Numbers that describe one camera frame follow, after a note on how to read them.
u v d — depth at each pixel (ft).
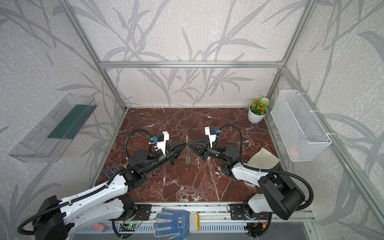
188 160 2.40
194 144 2.16
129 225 2.31
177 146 2.07
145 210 2.42
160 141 1.90
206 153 2.07
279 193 1.40
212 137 2.11
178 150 2.13
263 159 3.01
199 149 2.16
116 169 2.90
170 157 1.93
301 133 2.05
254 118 3.45
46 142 2.09
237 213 2.40
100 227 2.20
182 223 2.32
